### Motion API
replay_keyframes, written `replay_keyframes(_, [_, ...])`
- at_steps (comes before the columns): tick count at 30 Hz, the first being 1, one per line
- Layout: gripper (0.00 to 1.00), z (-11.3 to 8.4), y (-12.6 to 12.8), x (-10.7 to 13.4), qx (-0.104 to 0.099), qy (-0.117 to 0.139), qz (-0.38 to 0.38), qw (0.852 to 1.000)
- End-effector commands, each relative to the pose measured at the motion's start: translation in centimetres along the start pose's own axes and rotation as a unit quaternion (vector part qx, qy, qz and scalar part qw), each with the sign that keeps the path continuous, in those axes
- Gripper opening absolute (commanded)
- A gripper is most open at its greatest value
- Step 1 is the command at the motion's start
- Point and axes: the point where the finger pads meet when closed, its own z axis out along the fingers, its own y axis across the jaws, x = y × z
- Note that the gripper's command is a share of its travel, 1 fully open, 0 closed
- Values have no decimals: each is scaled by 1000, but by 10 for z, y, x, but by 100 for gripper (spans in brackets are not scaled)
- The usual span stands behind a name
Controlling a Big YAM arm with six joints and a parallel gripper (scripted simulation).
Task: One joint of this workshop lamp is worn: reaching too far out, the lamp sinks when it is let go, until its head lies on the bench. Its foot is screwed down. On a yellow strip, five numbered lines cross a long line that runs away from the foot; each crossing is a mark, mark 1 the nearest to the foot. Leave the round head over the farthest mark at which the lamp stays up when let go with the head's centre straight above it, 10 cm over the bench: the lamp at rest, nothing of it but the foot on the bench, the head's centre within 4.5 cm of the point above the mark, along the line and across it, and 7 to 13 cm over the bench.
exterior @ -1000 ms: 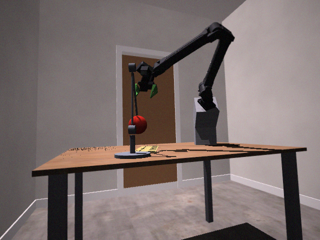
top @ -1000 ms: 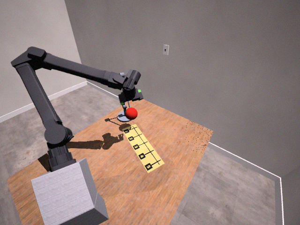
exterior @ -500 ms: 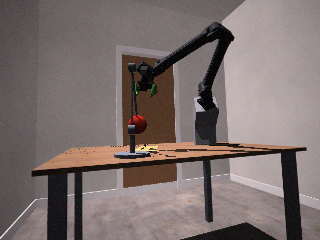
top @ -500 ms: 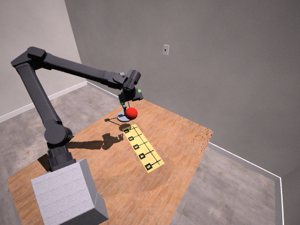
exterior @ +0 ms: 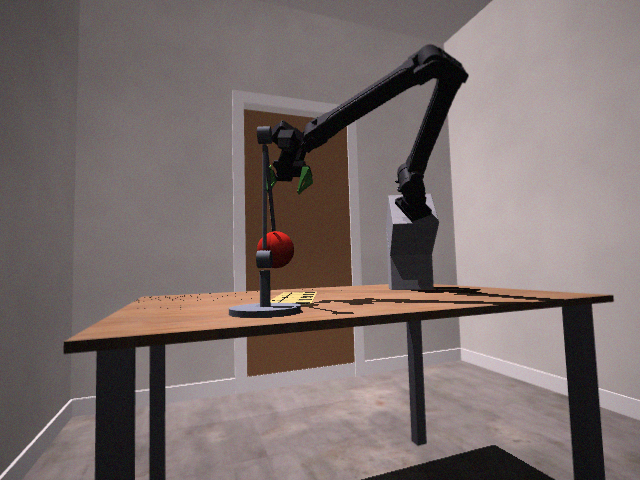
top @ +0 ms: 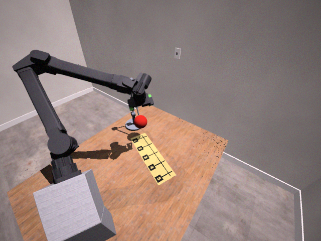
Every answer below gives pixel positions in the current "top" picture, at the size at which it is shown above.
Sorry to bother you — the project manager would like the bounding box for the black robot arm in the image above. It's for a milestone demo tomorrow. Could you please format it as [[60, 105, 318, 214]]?
[[12, 50, 151, 184]]

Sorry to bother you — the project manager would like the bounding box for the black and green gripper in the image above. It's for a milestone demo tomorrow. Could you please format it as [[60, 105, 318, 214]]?
[[127, 93, 154, 111]]

